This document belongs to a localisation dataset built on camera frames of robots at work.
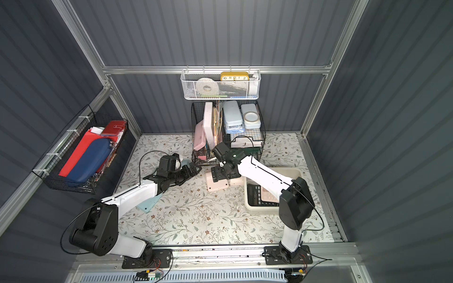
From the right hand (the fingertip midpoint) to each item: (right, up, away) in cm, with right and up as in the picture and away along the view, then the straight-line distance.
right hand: (227, 177), depth 84 cm
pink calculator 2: (-2, -5, +10) cm, 12 cm away
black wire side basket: (-62, +8, -23) cm, 66 cm away
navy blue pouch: (-55, +9, -15) cm, 57 cm away
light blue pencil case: (+3, +31, +10) cm, 32 cm away
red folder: (-60, +18, -9) cm, 63 cm away
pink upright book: (-10, +26, +6) cm, 29 cm away
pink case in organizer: (-16, +18, +16) cm, 29 cm away
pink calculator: (+20, -10, +2) cm, 22 cm away
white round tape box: (+13, +33, +13) cm, 37 cm away
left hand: (-15, +2, +4) cm, 16 cm away
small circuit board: (-32, -37, -15) cm, 51 cm away
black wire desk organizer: (+13, +18, +7) cm, 23 cm away
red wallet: (-52, +24, -4) cm, 57 cm away
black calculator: (+14, -10, +3) cm, 17 cm away
